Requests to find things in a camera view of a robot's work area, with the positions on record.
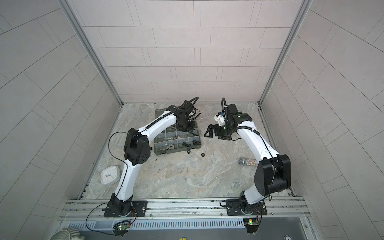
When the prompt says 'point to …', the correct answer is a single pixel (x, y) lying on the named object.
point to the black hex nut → (188, 151)
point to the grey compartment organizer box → (174, 139)
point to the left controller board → (121, 228)
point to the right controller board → (252, 224)
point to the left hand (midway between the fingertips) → (196, 128)
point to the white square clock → (110, 175)
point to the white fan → (67, 234)
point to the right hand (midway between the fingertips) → (211, 135)
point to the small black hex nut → (202, 155)
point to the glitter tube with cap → (244, 162)
